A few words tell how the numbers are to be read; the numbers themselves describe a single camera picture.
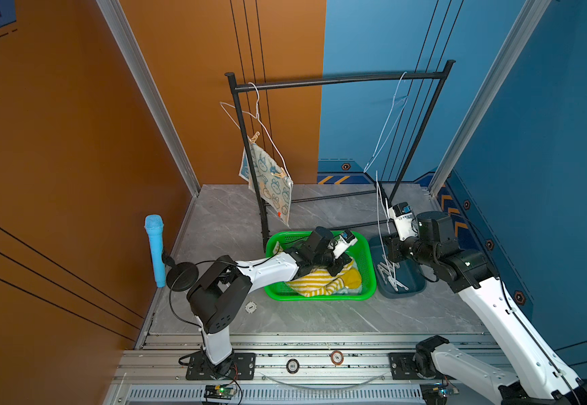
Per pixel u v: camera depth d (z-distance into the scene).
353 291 0.87
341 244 0.76
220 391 0.71
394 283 0.89
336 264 0.76
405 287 0.88
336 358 0.76
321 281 0.78
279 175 0.77
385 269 0.93
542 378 0.37
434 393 0.71
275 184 0.87
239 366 0.73
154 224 0.71
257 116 0.72
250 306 0.85
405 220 0.62
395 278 0.89
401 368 0.72
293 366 0.74
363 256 0.88
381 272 0.92
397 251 0.62
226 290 0.47
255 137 0.80
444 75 0.72
